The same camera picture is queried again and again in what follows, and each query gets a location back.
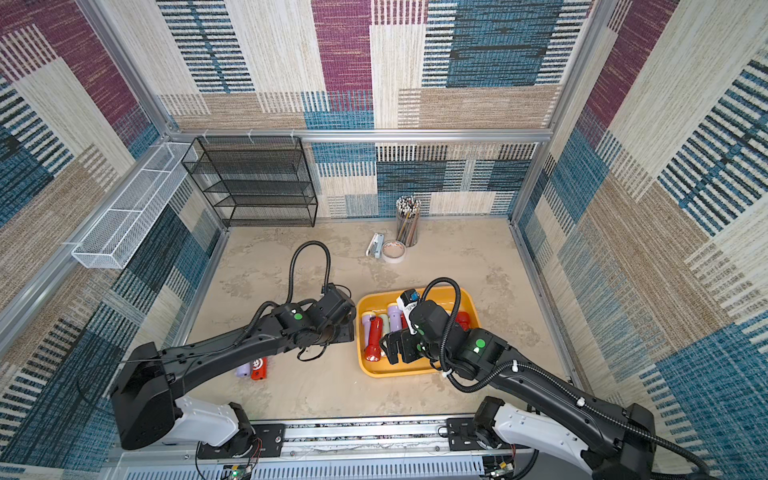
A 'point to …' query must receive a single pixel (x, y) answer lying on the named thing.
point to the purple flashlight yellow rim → (396, 316)
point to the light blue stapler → (375, 248)
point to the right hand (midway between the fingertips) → (401, 342)
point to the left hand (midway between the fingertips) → (350, 330)
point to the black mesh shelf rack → (255, 181)
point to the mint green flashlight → (386, 323)
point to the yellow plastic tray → (382, 298)
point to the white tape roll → (393, 251)
